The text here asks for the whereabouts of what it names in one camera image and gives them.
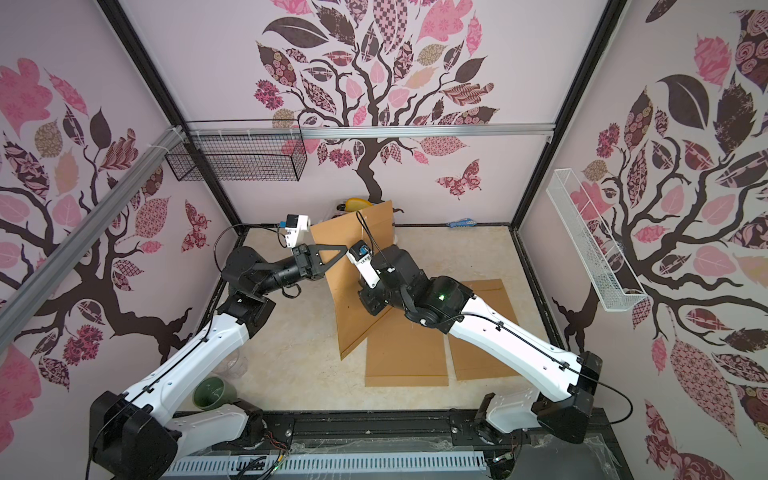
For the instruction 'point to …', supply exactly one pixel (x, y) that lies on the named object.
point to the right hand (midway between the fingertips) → (364, 286)
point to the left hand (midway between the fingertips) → (345, 256)
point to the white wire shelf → (604, 268)
